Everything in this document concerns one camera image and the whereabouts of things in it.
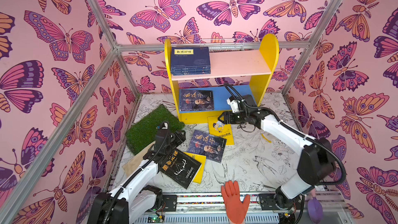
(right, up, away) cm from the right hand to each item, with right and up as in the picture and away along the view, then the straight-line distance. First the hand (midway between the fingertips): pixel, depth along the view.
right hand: (222, 116), depth 85 cm
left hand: (-21, -9, 0) cm, 23 cm away
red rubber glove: (+5, -43, -13) cm, 45 cm away
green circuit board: (-33, -48, -13) cm, 59 cm away
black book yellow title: (-23, -27, -2) cm, 36 cm away
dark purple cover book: (-16, +9, +10) cm, 21 cm away
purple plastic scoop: (+40, -42, -14) cm, 60 cm away
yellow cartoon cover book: (-1, -8, +13) cm, 16 cm away
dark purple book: (-8, -18, +6) cm, 20 cm away
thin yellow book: (-12, -25, +2) cm, 27 cm away
